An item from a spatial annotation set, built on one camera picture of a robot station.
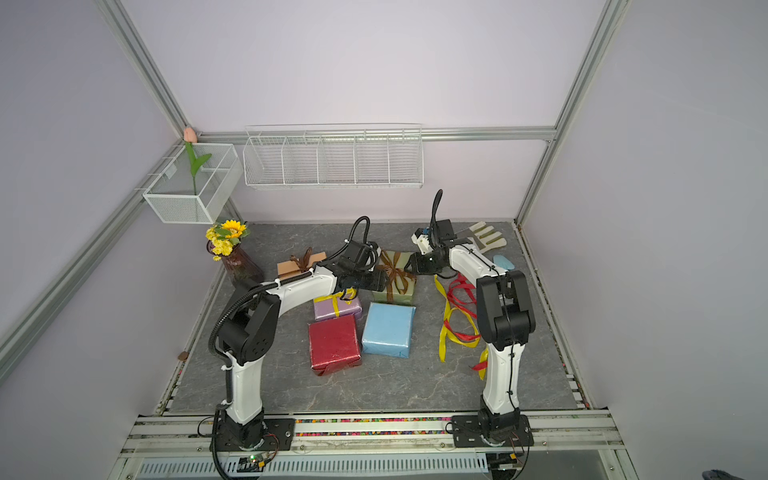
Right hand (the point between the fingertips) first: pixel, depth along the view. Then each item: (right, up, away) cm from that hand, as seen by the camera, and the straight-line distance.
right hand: (409, 266), depth 98 cm
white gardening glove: (+33, +10, +17) cm, 38 cm away
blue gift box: (-6, -17, -13) cm, 23 cm away
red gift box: (-22, -22, -14) cm, 34 cm away
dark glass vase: (-56, -1, +1) cm, 56 cm away
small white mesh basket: (-69, +22, -14) cm, 73 cm away
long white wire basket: (-25, +37, +1) cm, 45 cm away
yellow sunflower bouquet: (-54, +9, -13) cm, 56 cm away
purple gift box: (-20, -11, -9) cm, 24 cm away
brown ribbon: (-5, -3, 0) cm, 6 cm away
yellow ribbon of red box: (+15, -19, -6) cm, 25 cm away
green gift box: (-1, -10, -2) cm, 11 cm away
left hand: (-9, -4, -2) cm, 10 cm away
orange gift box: (-39, -1, +1) cm, 39 cm away
